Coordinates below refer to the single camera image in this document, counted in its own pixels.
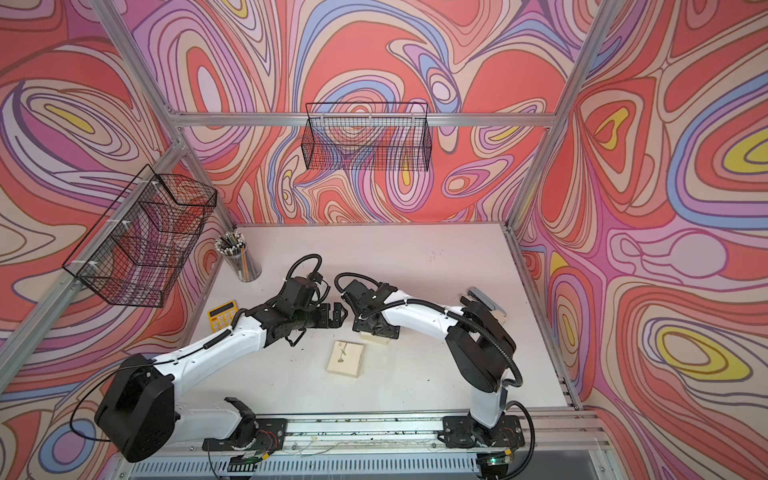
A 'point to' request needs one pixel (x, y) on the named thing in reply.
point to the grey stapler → (475, 295)
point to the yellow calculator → (221, 316)
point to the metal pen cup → (233, 246)
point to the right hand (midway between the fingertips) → (375, 335)
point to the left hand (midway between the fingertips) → (339, 314)
